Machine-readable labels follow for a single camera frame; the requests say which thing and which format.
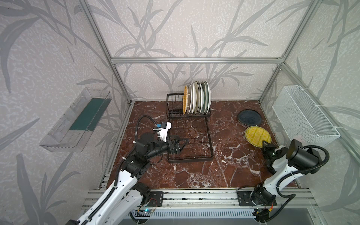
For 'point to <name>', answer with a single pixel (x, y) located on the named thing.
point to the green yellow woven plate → (255, 135)
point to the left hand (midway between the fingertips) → (183, 140)
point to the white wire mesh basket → (301, 119)
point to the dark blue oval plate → (249, 117)
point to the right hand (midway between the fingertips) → (262, 140)
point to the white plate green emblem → (194, 98)
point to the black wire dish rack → (194, 127)
